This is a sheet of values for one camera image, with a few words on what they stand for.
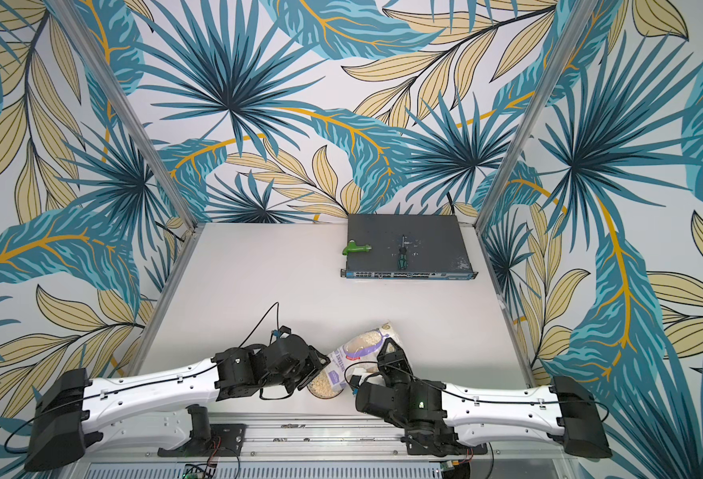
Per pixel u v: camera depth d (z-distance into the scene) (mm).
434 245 1094
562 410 445
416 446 720
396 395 569
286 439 747
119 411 428
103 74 769
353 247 1065
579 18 689
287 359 557
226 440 731
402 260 1008
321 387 781
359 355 729
